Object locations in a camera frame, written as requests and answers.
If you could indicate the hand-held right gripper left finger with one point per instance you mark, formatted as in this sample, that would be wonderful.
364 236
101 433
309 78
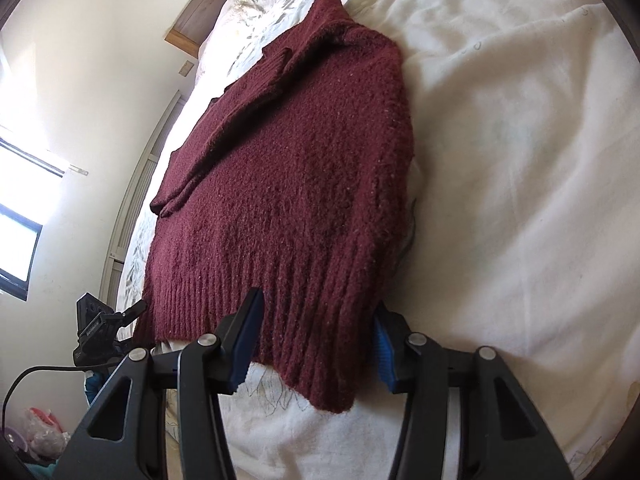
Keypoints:
242 365

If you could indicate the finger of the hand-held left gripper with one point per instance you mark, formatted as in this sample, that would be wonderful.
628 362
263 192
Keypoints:
127 314

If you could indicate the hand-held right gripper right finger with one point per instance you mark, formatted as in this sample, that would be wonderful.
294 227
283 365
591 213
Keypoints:
382 355

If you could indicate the dark red knit sweater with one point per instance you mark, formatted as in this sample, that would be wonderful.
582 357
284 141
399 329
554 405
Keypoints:
300 185

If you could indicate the red and white plastic bag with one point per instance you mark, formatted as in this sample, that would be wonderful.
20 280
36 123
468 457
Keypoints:
45 430

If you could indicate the window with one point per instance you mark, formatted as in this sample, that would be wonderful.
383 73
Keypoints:
20 240

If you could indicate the wooden headboard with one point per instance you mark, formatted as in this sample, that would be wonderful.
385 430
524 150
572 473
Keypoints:
195 25

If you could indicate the wall switch plate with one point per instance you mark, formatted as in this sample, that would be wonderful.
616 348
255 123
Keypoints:
187 68

